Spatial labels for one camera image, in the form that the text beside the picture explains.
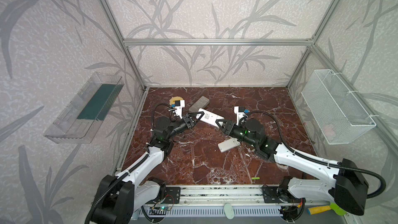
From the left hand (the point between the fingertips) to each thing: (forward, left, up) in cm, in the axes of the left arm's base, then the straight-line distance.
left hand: (206, 113), depth 70 cm
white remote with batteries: (-3, -13, -29) cm, 32 cm away
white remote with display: (-1, -2, -3) cm, 3 cm away
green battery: (-21, -26, -29) cm, 44 cm away
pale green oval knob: (-35, -11, -26) cm, 45 cm away
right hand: (0, -5, -3) cm, 6 cm away
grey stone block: (+26, +4, -27) cm, 38 cm away
